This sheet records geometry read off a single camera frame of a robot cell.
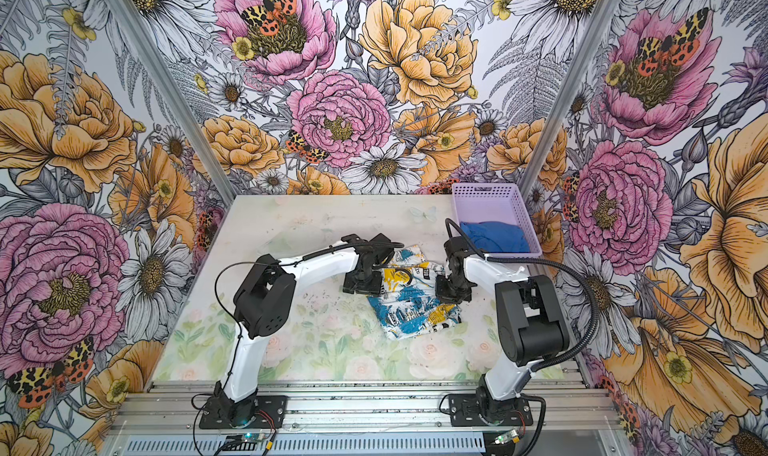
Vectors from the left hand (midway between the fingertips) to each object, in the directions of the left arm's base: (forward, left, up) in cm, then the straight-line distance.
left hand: (363, 296), depth 92 cm
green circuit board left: (-34, +24, -3) cm, 42 cm away
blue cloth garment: (+20, -44, +3) cm, 49 cm away
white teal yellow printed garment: (-4, -14, +1) cm, 14 cm away
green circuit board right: (-35, -36, -2) cm, 51 cm away
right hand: (-3, -25, -1) cm, 25 cm away
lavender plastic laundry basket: (+40, -50, -1) cm, 64 cm away
